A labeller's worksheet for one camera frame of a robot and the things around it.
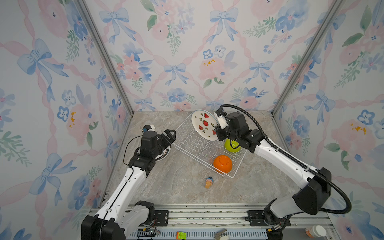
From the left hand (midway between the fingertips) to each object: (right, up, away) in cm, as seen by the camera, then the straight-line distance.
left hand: (171, 133), depth 78 cm
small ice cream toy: (+20, -27, +5) cm, 34 cm away
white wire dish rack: (+18, -11, +10) cm, 23 cm away
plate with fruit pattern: (+17, +6, +5) cm, 19 cm away
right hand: (+24, +5, +1) cm, 24 cm away
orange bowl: (+29, -18, +8) cm, 35 cm away
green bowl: (+30, -6, -8) cm, 31 cm away
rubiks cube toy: (+6, -46, -10) cm, 47 cm away
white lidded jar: (+65, -42, -13) cm, 79 cm away
